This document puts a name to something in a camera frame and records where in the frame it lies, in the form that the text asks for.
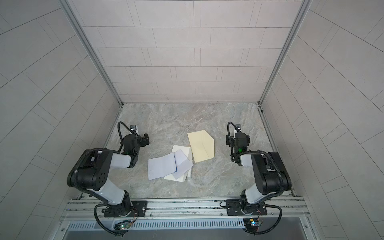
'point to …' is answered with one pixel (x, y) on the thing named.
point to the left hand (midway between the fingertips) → (143, 130)
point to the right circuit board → (251, 224)
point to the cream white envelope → (187, 151)
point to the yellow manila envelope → (202, 145)
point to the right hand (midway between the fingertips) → (236, 133)
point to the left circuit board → (123, 225)
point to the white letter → (183, 163)
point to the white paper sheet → (161, 166)
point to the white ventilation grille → (217, 225)
